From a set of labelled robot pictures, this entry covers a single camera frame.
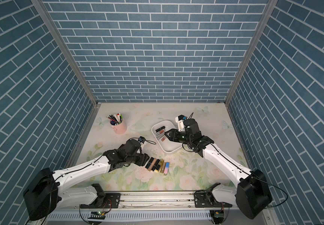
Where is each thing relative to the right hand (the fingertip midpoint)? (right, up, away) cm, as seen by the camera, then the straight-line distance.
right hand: (167, 134), depth 78 cm
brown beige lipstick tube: (-9, -19, +7) cm, 22 cm away
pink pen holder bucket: (-33, +1, +17) cm, 38 cm away
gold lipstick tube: (-3, -21, +6) cm, 22 cm away
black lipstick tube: (-12, -19, +8) cm, 23 cm away
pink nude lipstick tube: (-3, -6, +19) cm, 20 cm away
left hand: (-11, -14, +4) cm, 19 cm away
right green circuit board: (+27, -43, -5) cm, 50 cm away
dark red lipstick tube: (-4, +2, +24) cm, 24 cm away
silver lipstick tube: (-6, -3, +21) cm, 22 cm away
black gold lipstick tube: (-5, -20, +6) cm, 22 cm away
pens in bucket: (-37, +8, +18) cm, 41 cm away
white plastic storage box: (-1, -10, +15) cm, 18 cm away
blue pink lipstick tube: (-1, -22, +6) cm, 23 cm away
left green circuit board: (-37, -41, -6) cm, 56 cm away
